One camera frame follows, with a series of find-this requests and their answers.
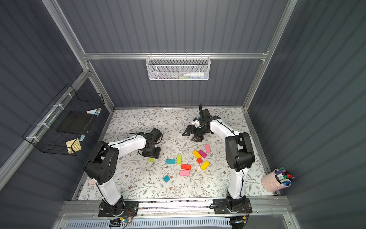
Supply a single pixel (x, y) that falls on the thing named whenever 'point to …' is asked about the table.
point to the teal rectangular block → (170, 161)
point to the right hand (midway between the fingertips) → (186, 138)
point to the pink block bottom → (184, 172)
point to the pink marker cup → (270, 183)
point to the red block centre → (186, 166)
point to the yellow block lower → (205, 165)
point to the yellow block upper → (197, 154)
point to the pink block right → (208, 149)
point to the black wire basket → (43, 134)
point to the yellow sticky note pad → (73, 145)
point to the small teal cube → (166, 178)
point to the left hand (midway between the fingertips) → (156, 157)
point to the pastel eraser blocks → (91, 182)
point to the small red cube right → (199, 161)
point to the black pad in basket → (75, 122)
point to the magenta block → (204, 155)
